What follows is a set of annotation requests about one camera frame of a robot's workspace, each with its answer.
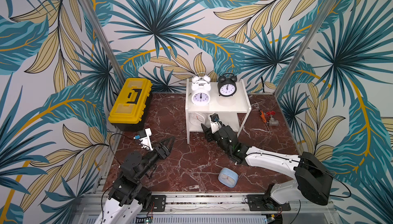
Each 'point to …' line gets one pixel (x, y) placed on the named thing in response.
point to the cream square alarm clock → (196, 119)
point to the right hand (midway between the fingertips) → (207, 122)
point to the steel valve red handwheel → (271, 121)
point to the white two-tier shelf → (218, 97)
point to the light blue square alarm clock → (228, 177)
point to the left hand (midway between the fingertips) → (173, 140)
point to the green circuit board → (144, 220)
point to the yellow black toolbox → (127, 113)
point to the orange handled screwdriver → (262, 115)
